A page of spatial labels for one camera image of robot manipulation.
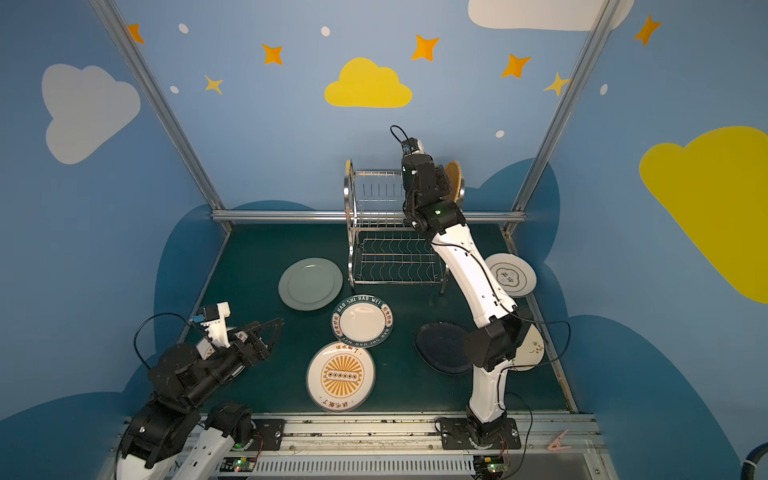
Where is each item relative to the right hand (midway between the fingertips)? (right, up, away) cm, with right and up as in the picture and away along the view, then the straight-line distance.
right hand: (442, 169), depth 73 cm
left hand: (-39, -37, -8) cm, 54 cm away
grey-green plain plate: (-41, -32, +31) cm, 61 cm away
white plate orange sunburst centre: (-27, -56, +11) cm, 64 cm away
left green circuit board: (-50, -72, -3) cm, 88 cm away
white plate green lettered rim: (-22, -43, +20) cm, 52 cm away
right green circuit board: (+11, -72, -3) cm, 73 cm away
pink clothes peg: (+29, -69, 0) cm, 74 cm away
